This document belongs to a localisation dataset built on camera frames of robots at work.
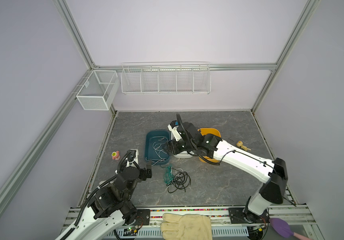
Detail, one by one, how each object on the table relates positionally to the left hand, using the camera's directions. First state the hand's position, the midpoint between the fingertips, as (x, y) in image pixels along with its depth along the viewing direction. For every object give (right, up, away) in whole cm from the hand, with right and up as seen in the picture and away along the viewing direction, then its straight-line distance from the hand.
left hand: (142, 162), depth 71 cm
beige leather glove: (+21, -31, 0) cm, 38 cm away
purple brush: (+68, -32, 0) cm, 75 cm away
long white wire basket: (+9, +49, +26) cm, 56 cm away
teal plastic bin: (+2, +2, +23) cm, 24 cm away
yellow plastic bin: (+36, +13, +31) cm, 49 cm away
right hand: (+12, +7, +3) cm, 14 cm away
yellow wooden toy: (+59, +5, +28) cm, 66 cm away
